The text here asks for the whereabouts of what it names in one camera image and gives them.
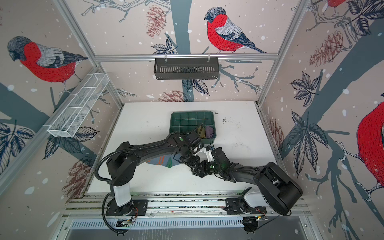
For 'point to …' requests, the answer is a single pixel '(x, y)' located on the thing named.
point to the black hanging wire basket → (186, 68)
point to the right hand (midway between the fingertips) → (196, 167)
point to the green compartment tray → (183, 121)
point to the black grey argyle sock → (197, 172)
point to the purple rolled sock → (209, 132)
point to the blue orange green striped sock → (168, 161)
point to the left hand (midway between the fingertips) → (197, 168)
